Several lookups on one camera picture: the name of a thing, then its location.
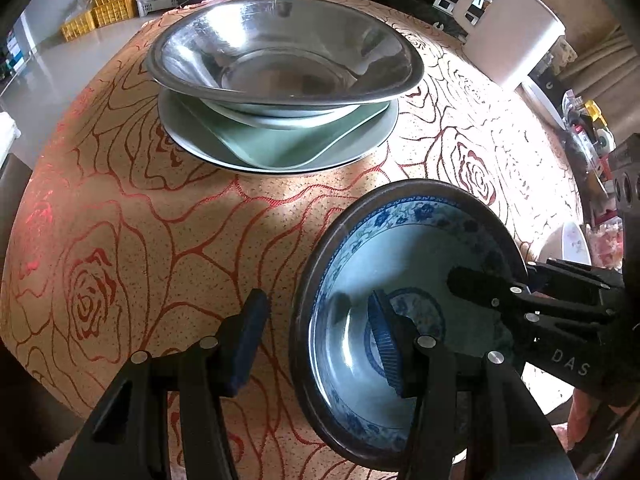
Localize person left hand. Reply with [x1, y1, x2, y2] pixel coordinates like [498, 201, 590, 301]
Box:
[552, 389, 601, 452]

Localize stainless steel mixing bowl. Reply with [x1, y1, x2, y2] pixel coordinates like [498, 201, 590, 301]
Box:
[146, 0, 424, 110]

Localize small white side plate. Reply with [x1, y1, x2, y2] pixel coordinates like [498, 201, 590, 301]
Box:
[521, 78, 565, 130]

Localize white ceramic bowl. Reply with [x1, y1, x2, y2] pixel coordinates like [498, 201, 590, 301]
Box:
[538, 222, 592, 266]

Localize rose patterned tablecloth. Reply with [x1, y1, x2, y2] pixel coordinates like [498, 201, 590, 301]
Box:
[1, 0, 582, 479]

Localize large white round plate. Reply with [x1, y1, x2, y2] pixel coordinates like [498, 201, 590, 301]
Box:
[156, 89, 400, 176]

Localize blue patterned ceramic bowl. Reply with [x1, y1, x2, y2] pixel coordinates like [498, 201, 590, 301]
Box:
[290, 179, 526, 471]

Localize white electric kettle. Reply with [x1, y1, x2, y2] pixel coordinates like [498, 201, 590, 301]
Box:
[452, 0, 565, 91]

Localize cluttered box of items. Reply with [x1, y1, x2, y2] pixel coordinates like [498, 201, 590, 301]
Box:
[561, 90, 616, 229]

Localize small white logo dish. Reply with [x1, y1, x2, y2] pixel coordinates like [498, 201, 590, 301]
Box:
[203, 100, 358, 130]

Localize glass dome pink flowers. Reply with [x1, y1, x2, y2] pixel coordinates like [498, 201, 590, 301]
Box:
[586, 221, 624, 272]

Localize yellow plastic crates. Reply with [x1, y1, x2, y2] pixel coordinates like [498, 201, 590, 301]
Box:
[60, 0, 138, 42]

